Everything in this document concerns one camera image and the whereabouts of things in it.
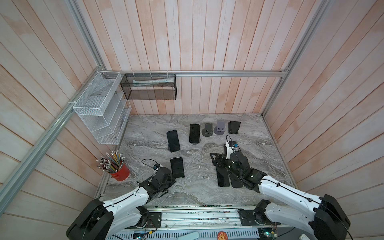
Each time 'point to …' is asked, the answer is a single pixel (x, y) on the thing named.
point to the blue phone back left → (173, 140)
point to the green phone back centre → (194, 134)
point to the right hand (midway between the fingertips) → (215, 153)
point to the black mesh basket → (149, 86)
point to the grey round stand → (207, 131)
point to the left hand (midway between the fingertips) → (175, 179)
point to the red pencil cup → (122, 174)
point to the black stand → (233, 126)
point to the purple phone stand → (220, 129)
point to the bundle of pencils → (111, 162)
